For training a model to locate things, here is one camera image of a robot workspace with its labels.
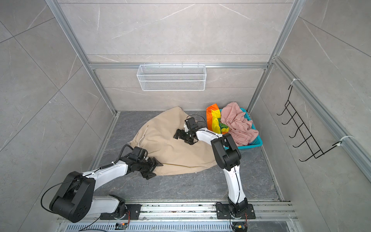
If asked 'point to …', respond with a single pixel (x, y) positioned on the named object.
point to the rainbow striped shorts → (214, 123)
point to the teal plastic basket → (221, 109)
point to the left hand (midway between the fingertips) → (161, 165)
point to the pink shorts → (239, 127)
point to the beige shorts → (157, 138)
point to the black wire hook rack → (308, 140)
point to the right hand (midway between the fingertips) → (178, 137)
